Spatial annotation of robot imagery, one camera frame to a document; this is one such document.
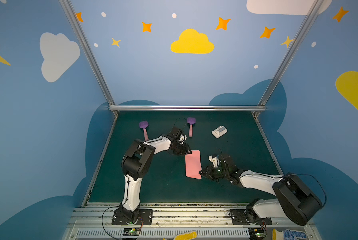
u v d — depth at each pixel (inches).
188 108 50.0
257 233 28.0
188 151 35.7
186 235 27.3
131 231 28.1
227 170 27.5
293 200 17.1
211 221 29.2
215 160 32.8
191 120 45.4
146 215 29.6
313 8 27.7
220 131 42.8
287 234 27.6
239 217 29.2
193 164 36.7
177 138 32.4
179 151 34.8
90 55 33.9
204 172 34.1
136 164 21.4
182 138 36.8
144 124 43.7
